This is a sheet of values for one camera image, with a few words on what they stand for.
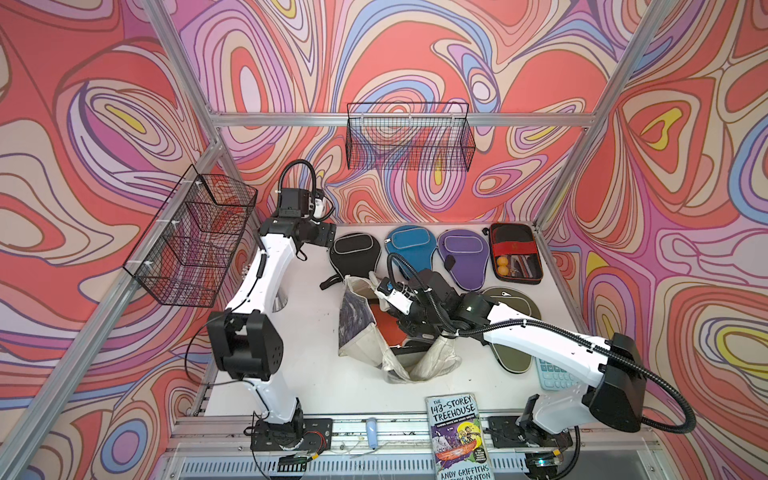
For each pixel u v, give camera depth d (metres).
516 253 1.08
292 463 0.72
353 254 1.04
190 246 0.88
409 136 0.96
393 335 0.66
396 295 0.63
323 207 0.77
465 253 1.09
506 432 0.74
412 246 1.08
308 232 0.77
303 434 0.72
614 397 0.39
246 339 0.46
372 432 0.72
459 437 0.72
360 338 0.74
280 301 0.94
